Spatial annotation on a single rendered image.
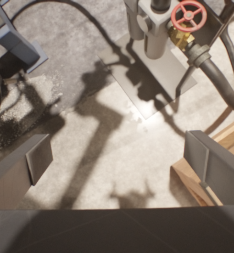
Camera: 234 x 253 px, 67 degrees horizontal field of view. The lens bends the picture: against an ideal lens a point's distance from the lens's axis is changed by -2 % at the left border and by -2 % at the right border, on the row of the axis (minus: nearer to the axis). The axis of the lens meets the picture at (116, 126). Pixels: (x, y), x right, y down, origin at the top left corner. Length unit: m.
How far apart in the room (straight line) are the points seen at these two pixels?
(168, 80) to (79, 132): 0.50
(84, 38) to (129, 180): 0.76
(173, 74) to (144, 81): 0.14
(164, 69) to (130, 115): 0.28
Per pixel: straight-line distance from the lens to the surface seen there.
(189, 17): 0.45
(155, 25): 0.50
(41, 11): 1.27
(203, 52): 0.48
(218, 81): 0.48
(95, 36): 1.06
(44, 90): 1.03
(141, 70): 0.93
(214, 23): 0.48
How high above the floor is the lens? 0.86
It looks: 80 degrees down
